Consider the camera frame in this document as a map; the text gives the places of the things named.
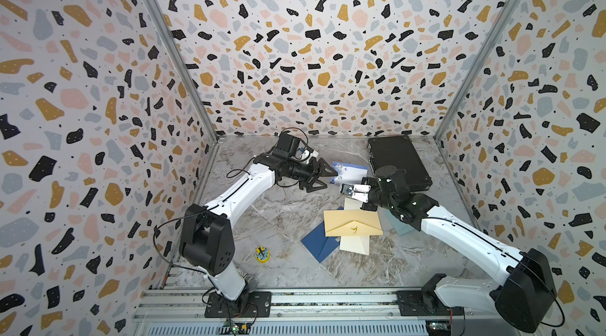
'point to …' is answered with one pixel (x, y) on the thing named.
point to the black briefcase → (401, 152)
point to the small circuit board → (237, 328)
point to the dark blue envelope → (319, 244)
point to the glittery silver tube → (252, 282)
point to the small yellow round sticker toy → (262, 254)
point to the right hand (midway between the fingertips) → (355, 184)
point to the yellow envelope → (352, 222)
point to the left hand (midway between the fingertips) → (335, 179)
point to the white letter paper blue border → (348, 174)
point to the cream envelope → (354, 244)
